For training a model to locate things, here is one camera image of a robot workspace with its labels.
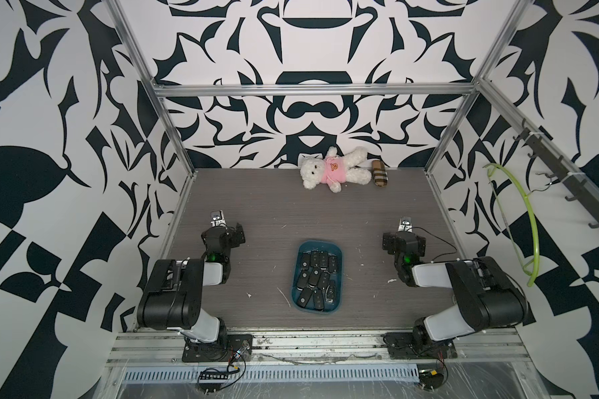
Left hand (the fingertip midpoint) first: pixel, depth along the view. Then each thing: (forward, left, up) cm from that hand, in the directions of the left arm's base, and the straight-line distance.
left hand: (223, 223), depth 94 cm
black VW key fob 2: (-20, -29, -6) cm, 36 cm away
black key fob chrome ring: (-15, -40, -5) cm, 43 cm away
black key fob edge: (-27, -34, -6) cm, 44 cm away
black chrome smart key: (-25, -38, -5) cm, 45 cm away
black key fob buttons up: (-26, -29, -6) cm, 39 cm away
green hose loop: (+4, -92, +19) cm, 94 cm away
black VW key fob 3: (-21, -36, -5) cm, 42 cm away
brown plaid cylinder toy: (+27, -66, -3) cm, 71 cm away
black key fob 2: (-13, -37, -5) cm, 39 cm away
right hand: (-5, -67, -2) cm, 68 cm away
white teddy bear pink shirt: (+26, -45, +1) cm, 51 cm away
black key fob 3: (-19, -33, -6) cm, 39 cm away
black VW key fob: (-14, -30, -5) cm, 34 cm away
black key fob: (-13, -33, -6) cm, 36 cm away
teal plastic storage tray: (-9, -39, -5) cm, 40 cm away
